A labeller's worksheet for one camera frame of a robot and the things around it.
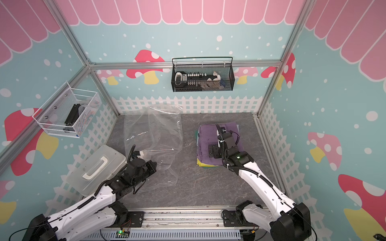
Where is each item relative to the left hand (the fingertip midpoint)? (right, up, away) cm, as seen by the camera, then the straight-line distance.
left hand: (158, 165), depth 83 cm
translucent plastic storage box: (-29, 0, -4) cm, 30 cm away
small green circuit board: (-14, -31, -10) cm, 36 cm away
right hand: (+33, +11, -2) cm, 35 cm away
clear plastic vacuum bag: (-4, +19, +12) cm, 23 cm away
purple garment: (+28, +16, +4) cm, 32 cm away
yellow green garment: (+26, 0, +2) cm, 26 cm away
